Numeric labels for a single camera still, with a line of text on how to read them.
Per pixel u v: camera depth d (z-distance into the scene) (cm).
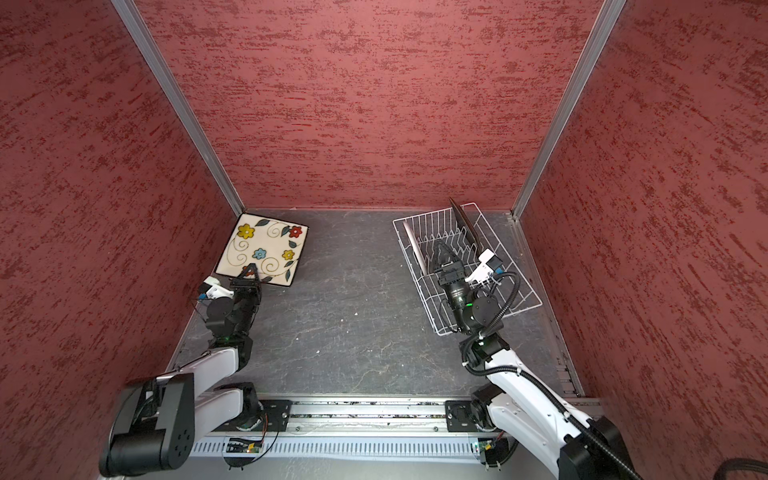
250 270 81
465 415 74
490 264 63
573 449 40
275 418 75
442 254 64
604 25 73
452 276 62
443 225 110
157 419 45
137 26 73
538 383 49
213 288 74
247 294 75
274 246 87
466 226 106
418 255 87
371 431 74
